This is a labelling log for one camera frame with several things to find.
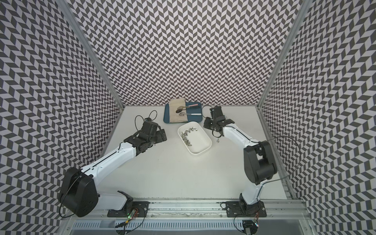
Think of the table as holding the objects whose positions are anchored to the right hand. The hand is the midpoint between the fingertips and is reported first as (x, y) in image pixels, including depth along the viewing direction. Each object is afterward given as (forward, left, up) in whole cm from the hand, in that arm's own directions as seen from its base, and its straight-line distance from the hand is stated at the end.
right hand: (206, 125), depth 92 cm
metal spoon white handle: (+19, +16, -10) cm, 26 cm away
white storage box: (-2, +8, -11) cm, 14 cm away
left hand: (-9, +29, +1) cm, 31 cm away
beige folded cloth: (+29, +25, -10) cm, 39 cm away
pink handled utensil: (+22, +9, -4) cm, 24 cm away
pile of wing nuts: (0, +15, -11) cm, 19 cm away
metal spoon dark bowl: (+23, +20, -11) cm, 32 cm away
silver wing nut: (-4, -8, -12) cm, 15 cm away
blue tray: (+20, +8, -11) cm, 25 cm away
